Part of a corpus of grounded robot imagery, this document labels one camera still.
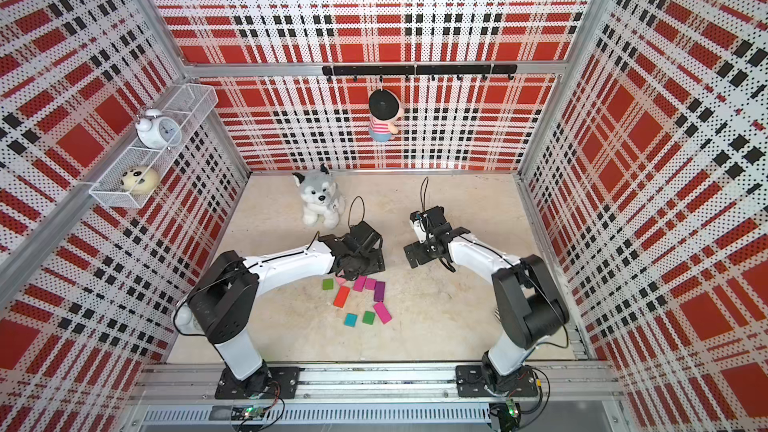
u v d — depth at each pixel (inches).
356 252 27.4
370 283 35.7
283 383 28.9
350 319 33.7
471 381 28.9
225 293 19.5
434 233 28.2
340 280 35.8
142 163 28.7
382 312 33.8
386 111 36.6
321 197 36.6
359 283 35.4
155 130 27.3
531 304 18.0
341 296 34.8
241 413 27.4
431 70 34.8
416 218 33.0
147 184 25.7
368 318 33.3
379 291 34.8
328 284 36.0
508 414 26.1
